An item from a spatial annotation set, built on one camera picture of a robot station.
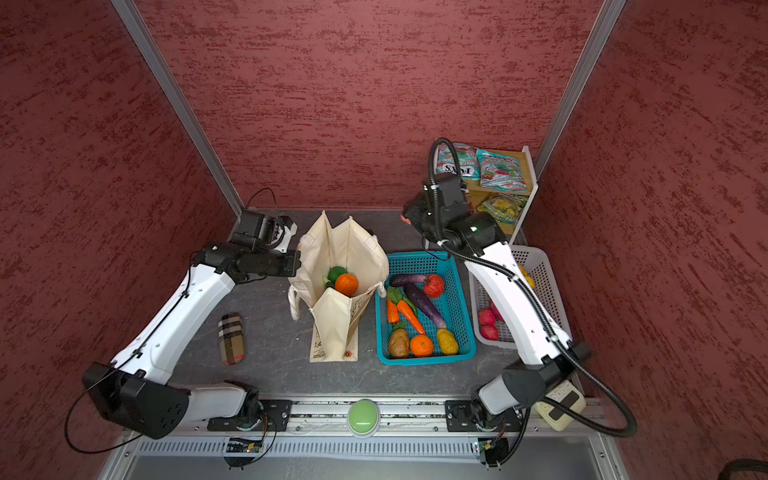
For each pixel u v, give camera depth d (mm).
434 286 921
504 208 955
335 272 965
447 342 825
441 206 487
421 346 810
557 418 727
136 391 372
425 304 906
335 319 740
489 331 830
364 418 733
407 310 910
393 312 898
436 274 953
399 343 824
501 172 812
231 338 839
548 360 395
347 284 894
